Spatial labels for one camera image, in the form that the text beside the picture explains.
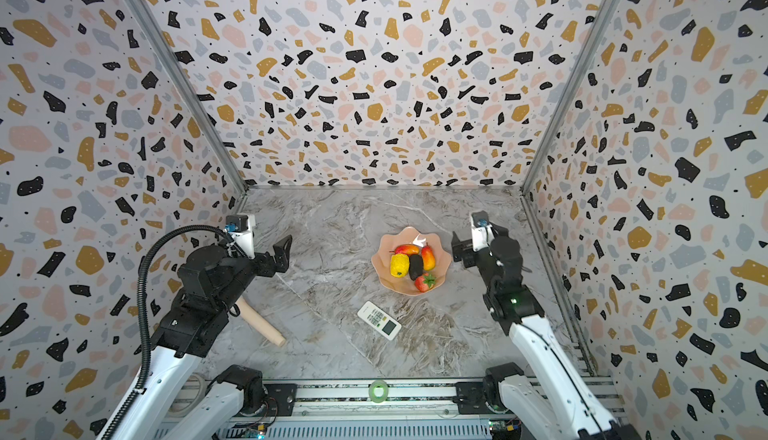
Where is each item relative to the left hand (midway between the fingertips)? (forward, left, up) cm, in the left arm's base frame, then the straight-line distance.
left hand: (268, 231), depth 68 cm
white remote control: (-10, -24, -31) cm, 40 cm away
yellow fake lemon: (+6, -30, -26) cm, 40 cm away
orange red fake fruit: (+8, -40, -27) cm, 49 cm away
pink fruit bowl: (+9, -24, -29) cm, 39 cm away
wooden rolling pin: (-10, +10, -30) cm, 33 cm away
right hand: (+5, -48, -5) cm, 48 cm away
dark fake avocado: (+7, -35, -29) cm, 46 cm away
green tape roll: (-28, -26, -31) cm, 50 cm away
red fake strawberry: (-1, -37, -25) cm, 45 cm away
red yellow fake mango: (+12, -33, -27) cm, 44 cm away
